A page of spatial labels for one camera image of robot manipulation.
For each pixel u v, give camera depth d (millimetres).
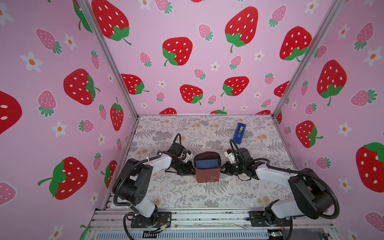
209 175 813
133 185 459
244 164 701
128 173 500
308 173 478
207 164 818
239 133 1041
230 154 838
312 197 435
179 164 775
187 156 855
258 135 1089
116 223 742
